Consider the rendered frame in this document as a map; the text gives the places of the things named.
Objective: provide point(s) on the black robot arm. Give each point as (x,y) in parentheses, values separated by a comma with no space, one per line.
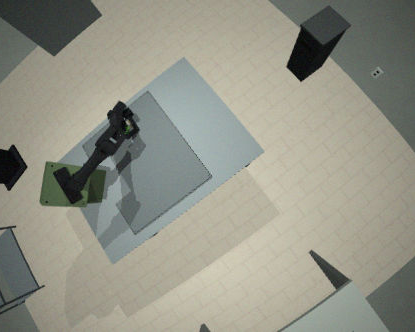
(73,185)

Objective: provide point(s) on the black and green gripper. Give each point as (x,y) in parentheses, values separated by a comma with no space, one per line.
(125,128)

